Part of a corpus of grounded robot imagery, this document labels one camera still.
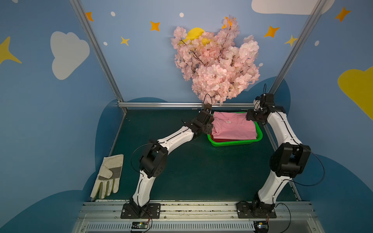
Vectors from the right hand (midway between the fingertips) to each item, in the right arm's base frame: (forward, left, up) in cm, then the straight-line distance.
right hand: (252, 115), depth 92 cm
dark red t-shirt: (-11, +17, -14) cm, 25 cm away
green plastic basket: (-12, +6, -15) cm, 20 cm away
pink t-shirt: (+2, +8, -14) cm, 16 cm away
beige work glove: (-36, +86, -17) cm, 95 cm away
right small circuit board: (-57, 0, -22) cm, 61 cm away
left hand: (-4, +30, -3) cm, 30 cm away
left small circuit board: (-61, +62, -20) cm, 89 cm away
